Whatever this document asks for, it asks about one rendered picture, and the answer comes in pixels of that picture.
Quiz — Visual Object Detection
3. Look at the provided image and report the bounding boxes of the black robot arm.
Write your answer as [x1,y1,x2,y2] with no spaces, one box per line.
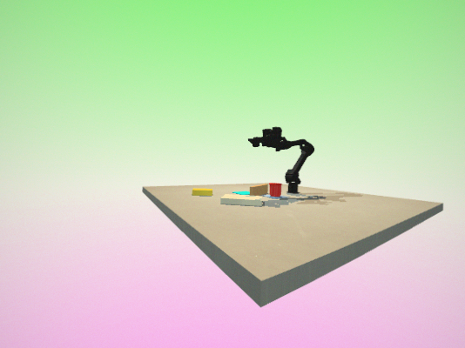
[262,127,314,194]

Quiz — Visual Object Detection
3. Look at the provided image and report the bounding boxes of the red cup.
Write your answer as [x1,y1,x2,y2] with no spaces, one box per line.
[270,183,282,197]

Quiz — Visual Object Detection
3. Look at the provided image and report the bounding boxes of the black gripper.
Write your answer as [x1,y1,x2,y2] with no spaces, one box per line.
[248,134,276,147]

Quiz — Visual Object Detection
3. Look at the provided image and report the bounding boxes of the yellow block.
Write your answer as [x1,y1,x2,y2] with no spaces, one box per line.
[192,189,212,196]

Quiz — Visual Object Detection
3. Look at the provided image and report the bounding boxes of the cream flat block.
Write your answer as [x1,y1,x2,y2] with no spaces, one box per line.
[220,194,262,206]

